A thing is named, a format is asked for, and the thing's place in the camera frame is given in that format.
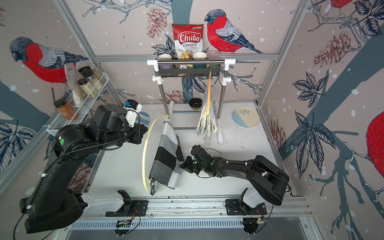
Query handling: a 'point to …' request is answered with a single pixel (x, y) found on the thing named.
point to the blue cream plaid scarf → (208, 121)
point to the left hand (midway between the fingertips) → (149, 125)
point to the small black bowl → (195, 103)
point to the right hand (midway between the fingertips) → (180, 166)
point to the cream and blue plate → (245, 116)
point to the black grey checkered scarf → (168, 161)
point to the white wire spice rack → (62, 121)
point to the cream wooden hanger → (145, 175)
